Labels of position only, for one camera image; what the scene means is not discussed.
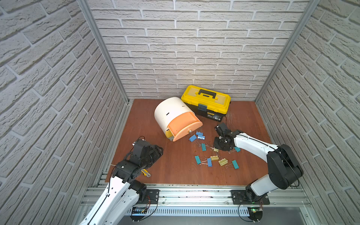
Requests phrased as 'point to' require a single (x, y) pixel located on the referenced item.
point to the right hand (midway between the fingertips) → (218, 145)
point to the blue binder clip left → (192, 138)
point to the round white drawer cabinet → (168, 108)
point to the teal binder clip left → (198, 160)
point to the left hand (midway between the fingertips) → (163, 149)
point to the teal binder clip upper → (203, 146)
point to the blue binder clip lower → (209, 161)
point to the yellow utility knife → (145, 172)
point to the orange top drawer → (183, 124)
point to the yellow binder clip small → (214, 157)
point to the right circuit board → (255, 213)
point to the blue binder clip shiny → (201, 137)
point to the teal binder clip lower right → (234, 164)
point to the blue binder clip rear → (199, 133)
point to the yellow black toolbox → (206, 101)
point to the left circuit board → (138, 213)
